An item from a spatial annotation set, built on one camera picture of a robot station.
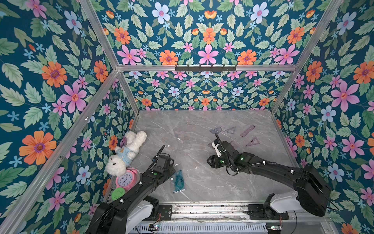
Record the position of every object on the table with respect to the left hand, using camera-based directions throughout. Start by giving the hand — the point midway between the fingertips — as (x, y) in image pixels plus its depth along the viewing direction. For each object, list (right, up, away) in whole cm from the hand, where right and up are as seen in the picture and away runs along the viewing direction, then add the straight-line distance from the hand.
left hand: (175, 169), depth 88 cm
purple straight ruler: (+48, +21, +18) cm, 55 cm away
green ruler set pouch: (+3, -6, -4) cm, 8 cm away
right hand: (+22, +9, -5) cm, 24 cm away
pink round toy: (-27, -5, -6) cm, 28 cm away
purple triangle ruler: (+54, +15, +14) cm, 58 cm away
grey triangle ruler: (+39, +23, +20) cm, 50 cm away
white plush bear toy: (-30, +14, +4) cm, 33 cm away
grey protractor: (+28, +23, +20) cm, 41 cm away
